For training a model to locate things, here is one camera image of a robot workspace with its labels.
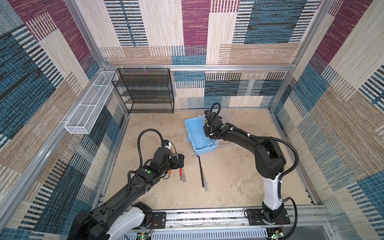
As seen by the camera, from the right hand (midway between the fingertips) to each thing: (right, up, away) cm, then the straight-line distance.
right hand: (210, 128), depth 97 cm
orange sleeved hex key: (-25, -29, -10) cm, 39 cm away
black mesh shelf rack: (-46, +27, +14) cm, 55 cm away
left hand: (-19, -14, -15) cm, 28 cm away
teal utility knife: (-4, -30, -12) cm, 33 cm away
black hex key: (-10, -17, -2) cm, 20 cm away
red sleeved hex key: (-18, -26, -8) cm, 33 cm away
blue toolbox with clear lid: (-9, -6, +6) cm, 12 cm away
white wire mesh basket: (-62, +5, -27) cm, 67 cm away
